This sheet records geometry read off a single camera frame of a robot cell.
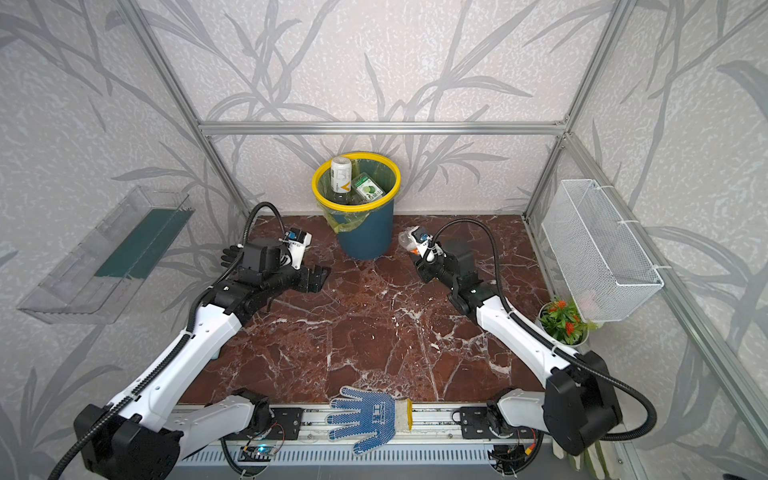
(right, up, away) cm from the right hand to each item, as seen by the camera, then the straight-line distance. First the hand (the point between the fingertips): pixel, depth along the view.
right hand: (418, 239), depth 81 cm
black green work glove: (-68, -6, +28) cm, 74 cm away
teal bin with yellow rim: (-15, +3, +6) cm, 17 cm away
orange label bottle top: (-3, -1, -3) cm, 5 cm away
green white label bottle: (-16, +17, +15) cm, 28 cm away
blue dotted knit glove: (-11, -45, -7) cm, 47 cm away
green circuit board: (-40, -52, -10) cm, 66 cm away
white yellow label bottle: (-24, +21, +12) cm, 34 cm away
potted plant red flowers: (+36, -21, -7) cm, 42 cm away
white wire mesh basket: (+38, -7, -18) cm, 43 cm away
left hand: (-26, -5, -4) cm, 26 cm away
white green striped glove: (+40, -51, -13) cm, 66 cm away
